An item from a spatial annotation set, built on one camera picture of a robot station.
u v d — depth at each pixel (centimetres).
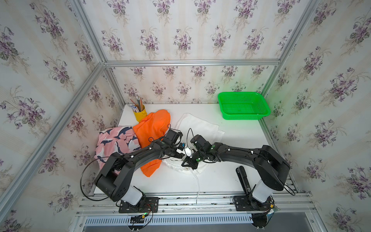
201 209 73
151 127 98
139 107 103
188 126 105
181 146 73
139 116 104
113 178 43
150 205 73
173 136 70
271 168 45
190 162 71
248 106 119
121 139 93
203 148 66
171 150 73
